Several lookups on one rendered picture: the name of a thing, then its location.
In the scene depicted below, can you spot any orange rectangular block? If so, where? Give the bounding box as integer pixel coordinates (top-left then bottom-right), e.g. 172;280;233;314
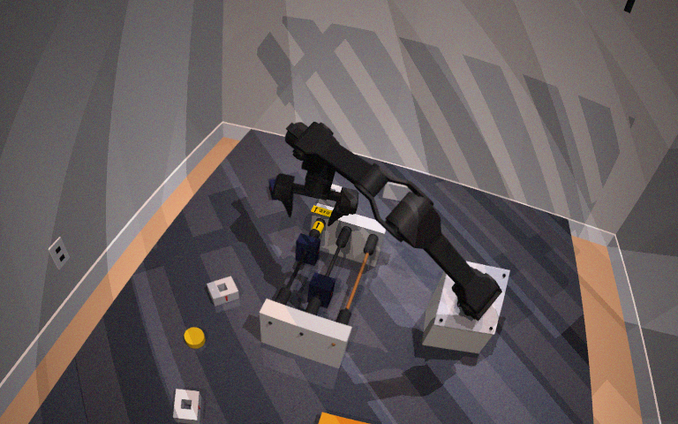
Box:
319;413;368;424

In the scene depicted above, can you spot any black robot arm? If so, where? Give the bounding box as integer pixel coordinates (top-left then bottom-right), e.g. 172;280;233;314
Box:
285;122;502;321

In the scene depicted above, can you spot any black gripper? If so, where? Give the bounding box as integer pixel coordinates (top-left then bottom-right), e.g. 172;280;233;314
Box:
272;167;358;226

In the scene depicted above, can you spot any yellow short cylinder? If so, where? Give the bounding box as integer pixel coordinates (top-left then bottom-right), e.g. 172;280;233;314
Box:
185;327;206;349

